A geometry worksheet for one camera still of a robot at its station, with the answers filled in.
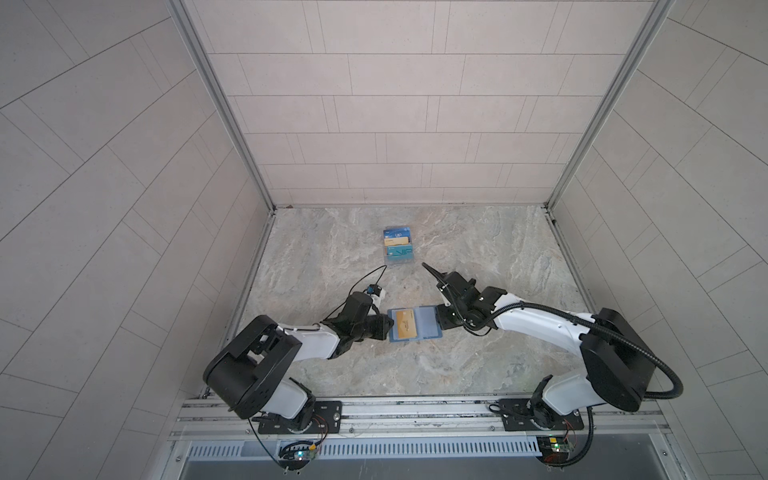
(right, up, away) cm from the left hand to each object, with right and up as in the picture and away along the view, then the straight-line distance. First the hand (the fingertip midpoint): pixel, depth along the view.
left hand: (400, 321), depth 87 cm
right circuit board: (+35, -24, -19) cm, 47 cm away
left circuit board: (-23, -23, -22) cm, 39 cm away
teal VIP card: (0, +20, +12) cm, 23 cm away
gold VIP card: (+2, 0, -2) cm, 2 cm away
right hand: (+10, +1, -2) cm, 11 cm away
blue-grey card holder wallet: (+8, 0, -1) cm, 8 cm away
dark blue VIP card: (0, +26, +15) cm, 30 cm away
